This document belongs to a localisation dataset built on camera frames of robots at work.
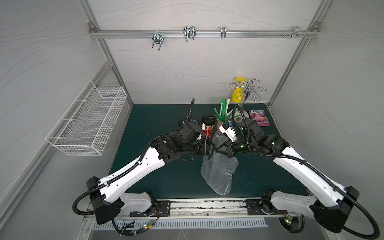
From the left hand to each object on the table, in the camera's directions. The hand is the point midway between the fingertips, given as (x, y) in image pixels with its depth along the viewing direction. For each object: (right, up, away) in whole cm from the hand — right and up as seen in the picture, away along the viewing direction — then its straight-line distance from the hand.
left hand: (208, 148), depth 66 cm
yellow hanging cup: (+26, +31, +45) cm, 61 cm away
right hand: (+4, -1, +2) cm, 4 cm away
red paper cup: (+2, +11, +22) cm, 24 cm away
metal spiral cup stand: (+27, +31, +24) cm, 48 cm away
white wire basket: (-57, +9, +2) cm, 57 cm away
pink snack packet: (+43, +15, +45) cm, 64 cm away
